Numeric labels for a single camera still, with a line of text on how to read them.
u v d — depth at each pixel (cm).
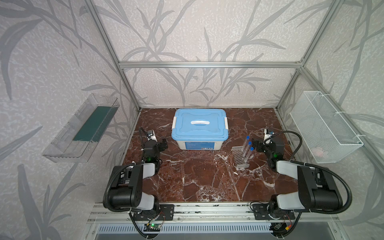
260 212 73
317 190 44
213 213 75
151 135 79
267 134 81
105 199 41
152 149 69
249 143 87
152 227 72
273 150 72
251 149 87
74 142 63
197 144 90
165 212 74
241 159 91
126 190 44
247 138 105
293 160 93
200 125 89
